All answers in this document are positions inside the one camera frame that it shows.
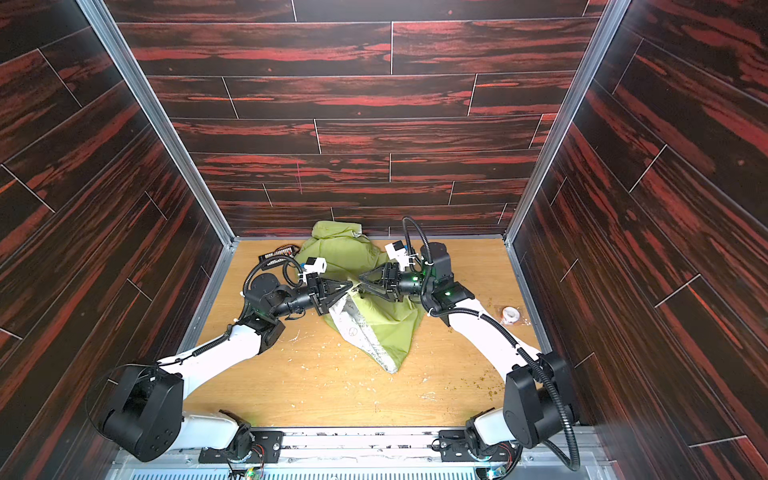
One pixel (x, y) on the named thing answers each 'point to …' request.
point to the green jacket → (376, 324)
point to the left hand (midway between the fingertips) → (352, 290)
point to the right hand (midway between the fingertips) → (364, 279)
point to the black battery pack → (279, 257)
